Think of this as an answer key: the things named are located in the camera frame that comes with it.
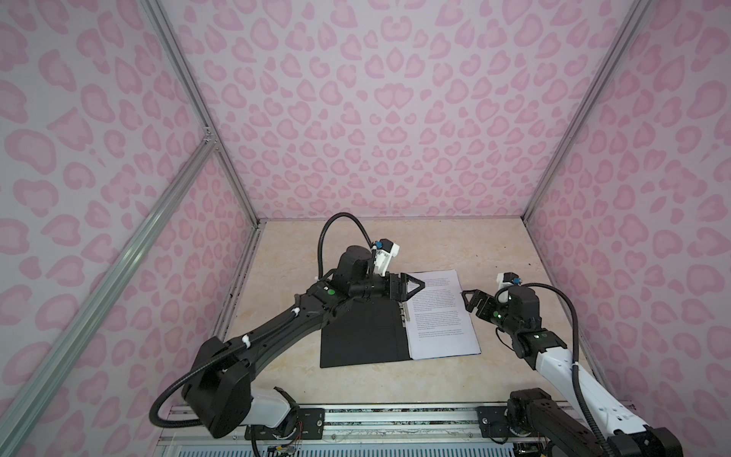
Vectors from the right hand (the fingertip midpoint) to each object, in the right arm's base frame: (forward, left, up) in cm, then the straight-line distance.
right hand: (474, 295), depth 83 cm
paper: (-2, +9, -13) cm, 15 cm away
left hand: (-3, +18, +13) cm, 22 cm away
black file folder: (-7, +32, -12) cm, 35 cm away
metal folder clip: (0, +20, -12) cm, 23 cm away
